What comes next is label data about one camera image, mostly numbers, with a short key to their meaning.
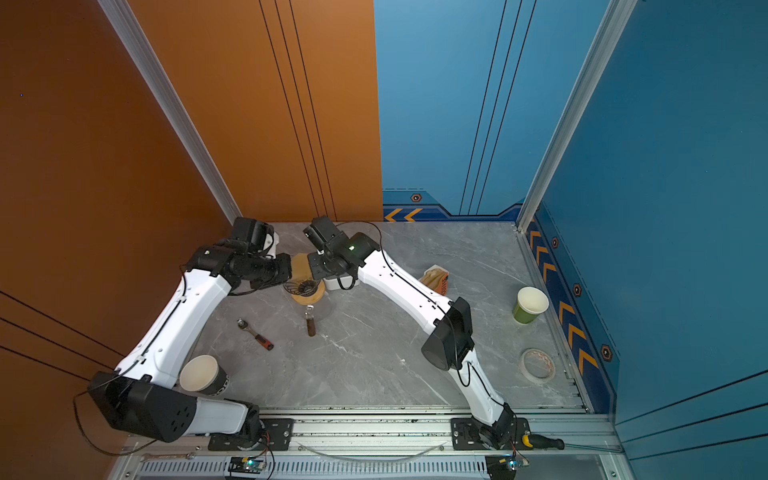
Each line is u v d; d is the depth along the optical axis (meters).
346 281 0.97
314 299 0.85
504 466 0.70
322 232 0.59
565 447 0.70
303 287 0.87
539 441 0.71
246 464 0.71
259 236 0.61
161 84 0.81
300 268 0.70
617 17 0.70
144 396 0.38
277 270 0.68
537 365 0.85
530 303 0.92
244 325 0.92
